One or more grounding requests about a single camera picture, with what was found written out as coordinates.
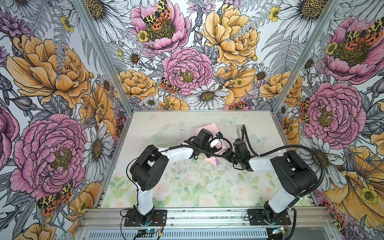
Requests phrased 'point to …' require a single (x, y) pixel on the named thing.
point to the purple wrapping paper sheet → (216, 158)
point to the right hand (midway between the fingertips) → (222, 157)
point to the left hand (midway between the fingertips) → (213, 150)
